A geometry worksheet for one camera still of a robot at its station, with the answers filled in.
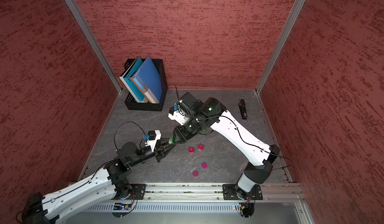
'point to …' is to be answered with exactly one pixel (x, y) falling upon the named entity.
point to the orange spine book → (140, 86)
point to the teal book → (137, 64)
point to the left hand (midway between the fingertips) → (173, 144)
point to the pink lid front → (195, 173)
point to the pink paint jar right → (200, 147)
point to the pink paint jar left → (191, 150)
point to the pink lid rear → (204, 165)
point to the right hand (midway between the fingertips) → (180, 141)
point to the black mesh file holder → (132, 102)
